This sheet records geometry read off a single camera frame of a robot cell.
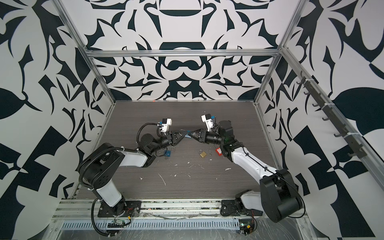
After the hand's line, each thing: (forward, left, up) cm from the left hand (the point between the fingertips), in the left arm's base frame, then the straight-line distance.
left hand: (188, 131), depth 74 cm
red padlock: (0, -18, -23) cm, 29 cm away
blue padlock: (-1, 0, -3) cm, 3 cm away
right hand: (-1, -1, -2) cm, 2 cm away
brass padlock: (0, -9, -25) cm, 27 cm away
